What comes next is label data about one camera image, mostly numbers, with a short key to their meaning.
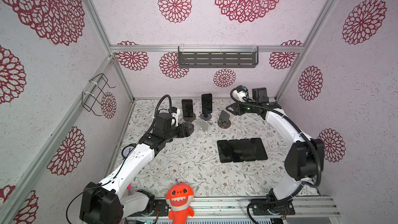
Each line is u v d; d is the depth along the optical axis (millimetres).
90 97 745
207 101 997
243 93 764
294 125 523
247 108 742
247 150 1006
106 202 381
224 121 1005
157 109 593
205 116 1093
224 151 942
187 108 1030
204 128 997
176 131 695
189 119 1095
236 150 1126
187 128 701
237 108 758
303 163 469
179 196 695
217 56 963
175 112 710
